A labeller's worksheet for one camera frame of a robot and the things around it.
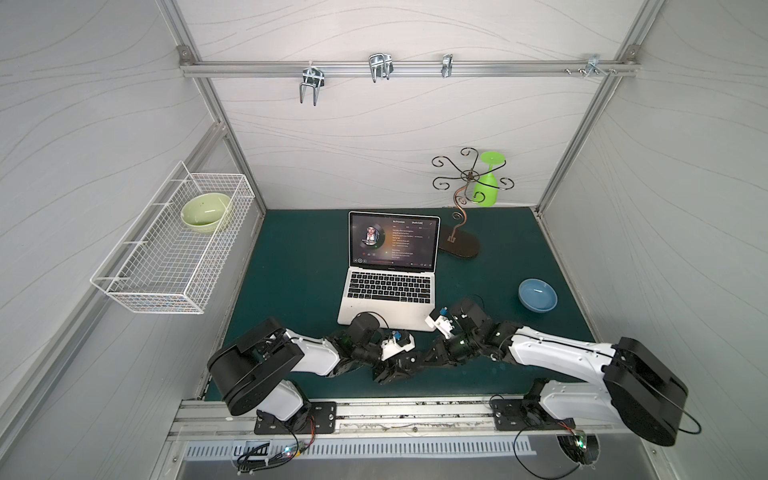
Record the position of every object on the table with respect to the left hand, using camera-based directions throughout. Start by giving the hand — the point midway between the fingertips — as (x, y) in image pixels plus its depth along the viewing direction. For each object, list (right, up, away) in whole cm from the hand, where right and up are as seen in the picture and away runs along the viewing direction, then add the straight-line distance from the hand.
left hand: (408, 367), depth 80 cm
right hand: (+3, +3, -3) cm, 5 cm away
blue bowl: (+43, +17, +15) cm, 49 cm away
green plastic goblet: (+23, +50, +5) cm, 55 cm away
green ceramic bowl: (-52, +42, -7) cm, 67 cm away
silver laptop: (-4, +27, +21) cm, 35 cm away
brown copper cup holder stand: (+19, +35, +29) cm, 49 cm away
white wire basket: (-56, +31, -12) cm, 65 cm away
